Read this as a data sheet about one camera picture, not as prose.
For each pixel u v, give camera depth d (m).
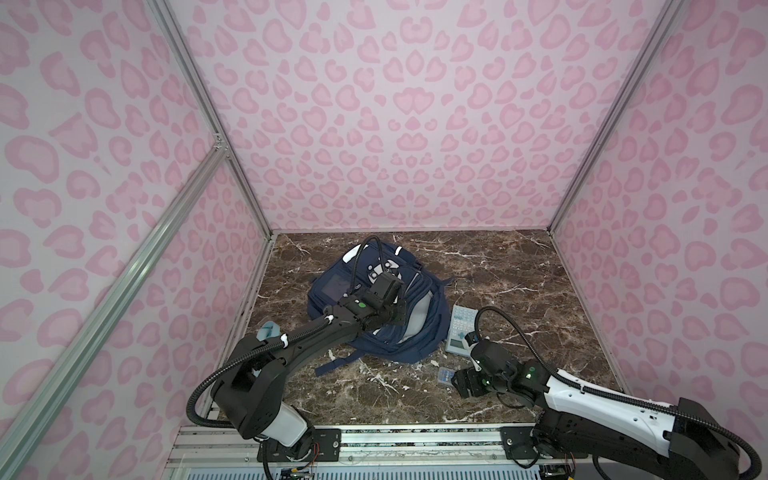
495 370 0.64
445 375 0.83
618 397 0.48
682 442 0.40
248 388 0.42
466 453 0.72
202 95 0.82
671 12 0.69
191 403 0.38
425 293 0.85
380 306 0.64
